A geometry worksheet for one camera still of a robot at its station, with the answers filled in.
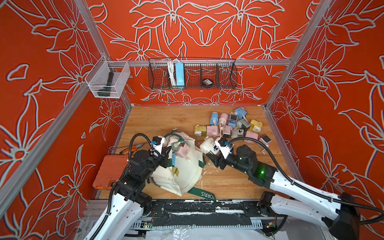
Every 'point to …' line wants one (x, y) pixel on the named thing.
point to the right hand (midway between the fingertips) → (210, 147)
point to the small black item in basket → (207, 82)
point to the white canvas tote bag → (190, 173)
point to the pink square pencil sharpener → (212, 131)
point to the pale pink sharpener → (251, 135)
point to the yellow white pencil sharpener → (256, 125)
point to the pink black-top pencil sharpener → (265, 140)
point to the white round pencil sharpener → (243, 122)
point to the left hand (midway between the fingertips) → (170, 146)
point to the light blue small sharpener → (232, 121)
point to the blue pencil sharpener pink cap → (214, 120)
